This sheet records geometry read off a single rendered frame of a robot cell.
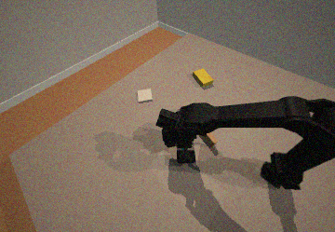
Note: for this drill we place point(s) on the tan curved bar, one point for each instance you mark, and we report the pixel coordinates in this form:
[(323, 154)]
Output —
[(210, 139)]

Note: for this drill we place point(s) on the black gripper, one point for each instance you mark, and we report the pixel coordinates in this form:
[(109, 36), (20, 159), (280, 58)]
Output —
[(185, 156)]

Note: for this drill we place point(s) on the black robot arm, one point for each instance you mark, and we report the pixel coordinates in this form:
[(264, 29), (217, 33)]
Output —
[(290, 113)]

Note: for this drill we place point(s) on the yellow block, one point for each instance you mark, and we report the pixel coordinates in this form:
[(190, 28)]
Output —
[(202, 77)]

